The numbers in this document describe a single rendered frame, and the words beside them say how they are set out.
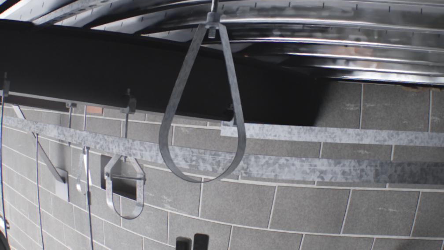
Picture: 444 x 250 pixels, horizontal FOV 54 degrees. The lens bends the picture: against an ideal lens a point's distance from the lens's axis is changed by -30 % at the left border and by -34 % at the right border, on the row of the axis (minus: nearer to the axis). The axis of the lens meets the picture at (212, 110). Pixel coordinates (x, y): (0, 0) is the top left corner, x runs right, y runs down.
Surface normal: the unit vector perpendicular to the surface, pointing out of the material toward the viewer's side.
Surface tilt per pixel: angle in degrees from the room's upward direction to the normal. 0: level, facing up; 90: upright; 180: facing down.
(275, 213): 90
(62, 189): 90
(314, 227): 90
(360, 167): 90
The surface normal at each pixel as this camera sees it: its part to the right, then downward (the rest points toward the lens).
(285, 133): -0.70, -0.10
